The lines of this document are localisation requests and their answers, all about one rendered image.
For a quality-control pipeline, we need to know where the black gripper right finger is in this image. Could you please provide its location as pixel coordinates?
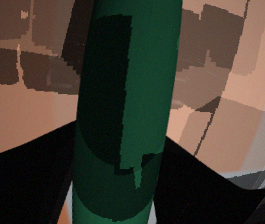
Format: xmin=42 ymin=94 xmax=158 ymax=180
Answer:
xmin=153 ymin=136 xmax=265 ymax=224

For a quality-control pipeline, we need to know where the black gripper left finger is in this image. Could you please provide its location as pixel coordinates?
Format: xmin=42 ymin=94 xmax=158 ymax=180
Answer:
xmin=0 ymin=120 xmax=76 ymax=224

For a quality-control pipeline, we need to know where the green cylinder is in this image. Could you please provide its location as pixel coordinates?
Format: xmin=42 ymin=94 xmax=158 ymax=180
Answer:
xmin=72 ymin=0 xmax=183 ymax=224

